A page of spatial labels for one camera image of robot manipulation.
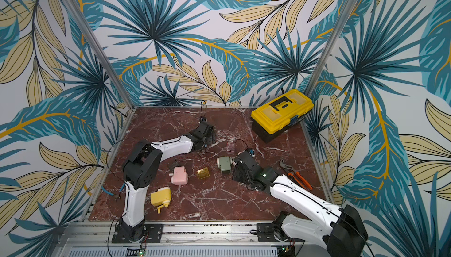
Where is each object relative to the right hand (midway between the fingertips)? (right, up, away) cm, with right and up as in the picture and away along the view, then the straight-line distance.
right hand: (234, 172), depth 80 cm
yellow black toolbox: (+19, +24, +12) cm, 33 cm away
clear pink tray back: (-1, +9, +20) cm, 22 cm away
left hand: (-15, +15, +20) cm, 29 cm away
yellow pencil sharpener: (-32, -10, -1) cm, 34 cm away
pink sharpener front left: (-27, -3, +6) cm, 27 cm away
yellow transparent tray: (-16, -3, +11) cm, 19 cm away
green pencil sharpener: (-5, +2, +11) cm, 12 cm away
